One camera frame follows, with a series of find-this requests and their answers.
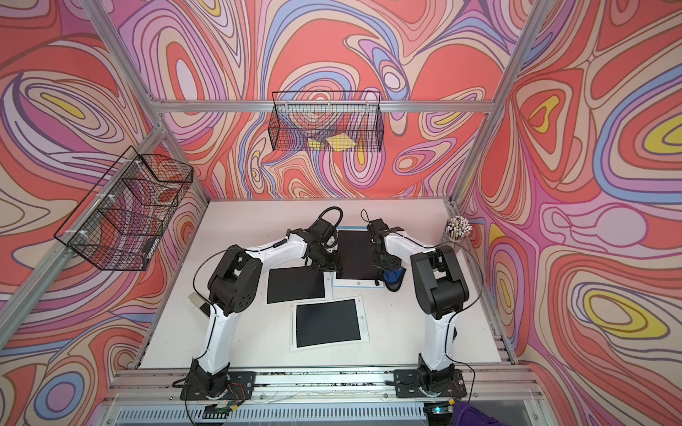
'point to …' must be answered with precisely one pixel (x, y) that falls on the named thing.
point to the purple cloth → (467, 414)
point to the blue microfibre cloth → (393, 278)
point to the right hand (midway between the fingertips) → (386, 272)
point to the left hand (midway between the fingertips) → (343, 270)
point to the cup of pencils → (455, 235)
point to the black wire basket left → (116, 224)
